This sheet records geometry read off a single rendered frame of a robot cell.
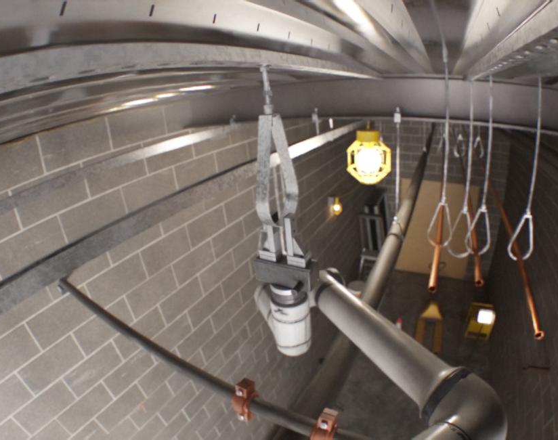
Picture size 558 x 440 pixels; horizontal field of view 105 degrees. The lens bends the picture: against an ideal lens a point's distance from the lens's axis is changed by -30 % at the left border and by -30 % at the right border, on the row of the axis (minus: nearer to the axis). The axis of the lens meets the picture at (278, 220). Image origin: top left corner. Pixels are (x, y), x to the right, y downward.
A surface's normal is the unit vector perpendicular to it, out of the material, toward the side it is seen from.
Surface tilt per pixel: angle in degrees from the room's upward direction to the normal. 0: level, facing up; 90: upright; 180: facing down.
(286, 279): 90
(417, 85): 90
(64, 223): 90
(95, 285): 90
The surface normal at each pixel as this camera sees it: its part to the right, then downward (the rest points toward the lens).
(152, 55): 0.86, 0.11
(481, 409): -0.09, -0.94
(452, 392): -0.54, -0.74
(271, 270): -0.50, 0.39
